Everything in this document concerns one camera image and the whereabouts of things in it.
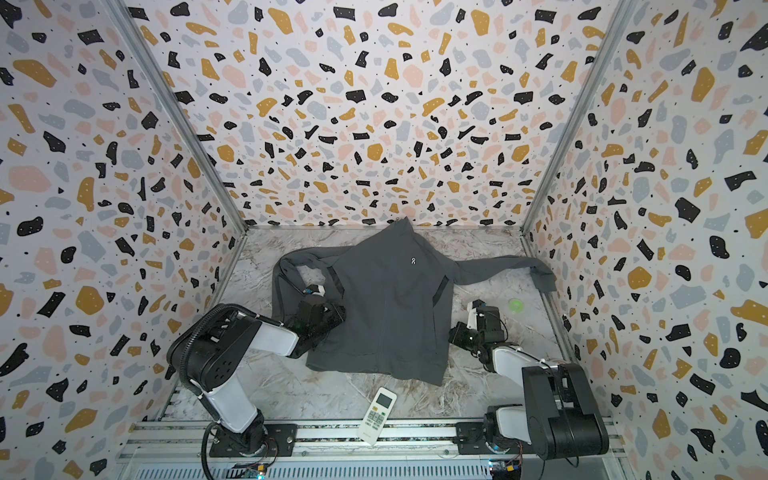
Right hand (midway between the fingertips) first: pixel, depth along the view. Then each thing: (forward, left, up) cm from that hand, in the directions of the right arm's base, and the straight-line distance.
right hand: (447, 325), depth 92 cm
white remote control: (-25, +20, -1) cm, 32 cm away
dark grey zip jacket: (+11, +16, 0) cm, 20 cm away
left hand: (+7, +31, +1) cm, 32 cm away
